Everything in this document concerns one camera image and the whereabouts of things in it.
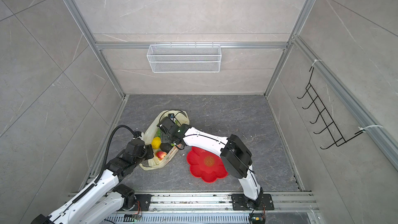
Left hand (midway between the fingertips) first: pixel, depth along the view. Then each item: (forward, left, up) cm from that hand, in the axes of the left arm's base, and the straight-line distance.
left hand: (151, 144), depth 83 cm
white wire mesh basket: (+51, -18, +20) cm, 58 cm away
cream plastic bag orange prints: (-6, -12, +21) cm, 24 cm away
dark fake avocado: (+1, -7, -6) cm, 9 cm away
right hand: (+5, -8, +1) cm, 10 cm away
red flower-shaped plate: (-11, -31, -9) cm, 34 cm away
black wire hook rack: (-11, -82, +23) cm, 86 cm away
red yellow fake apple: (-4, -4, -5) cm, 8 cm away
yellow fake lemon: (+4, -1, -6) cm, 7 cm away
